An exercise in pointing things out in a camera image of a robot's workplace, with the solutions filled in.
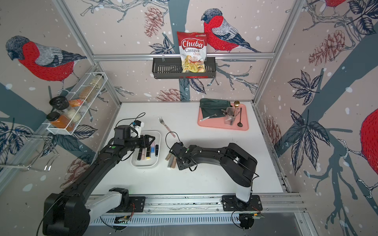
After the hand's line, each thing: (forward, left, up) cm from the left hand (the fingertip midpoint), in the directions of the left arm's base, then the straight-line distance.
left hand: (153, 135), depth 83 cm
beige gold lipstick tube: (-7, -7, -15) cm, 18 cm away
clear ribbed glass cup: (+22, -50, -9) cm, 55 cm away
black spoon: (+19, -58, -16) cm, 63 cm away
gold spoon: (+26, -54, -2) cm, 60 cm away
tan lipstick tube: (-12, -12, -14) cm, 22 cm away
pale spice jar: (+25, +33, +19) cm, 46 cm away
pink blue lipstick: (-1, +3, -14) cm, 14 cm away
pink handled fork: (+21, 0, -15) cm, 26 cm away
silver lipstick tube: (-10, -9, -15) cm, 20 cm away
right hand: (-11, -17, -15) cm, 25 cm away
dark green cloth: (+36, -37, -15) cm, 54 cm away
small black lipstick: (-3, 0, -14) cm, 15 cm away
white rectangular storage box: (-7, +1, -15) cm, 17 cm away
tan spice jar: (+14, +35, +19) cm, 42 cm away
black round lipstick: (-6, +10, -14) cm, 18 cm away
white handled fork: (+25, -35, -15) cm, 45 cm away
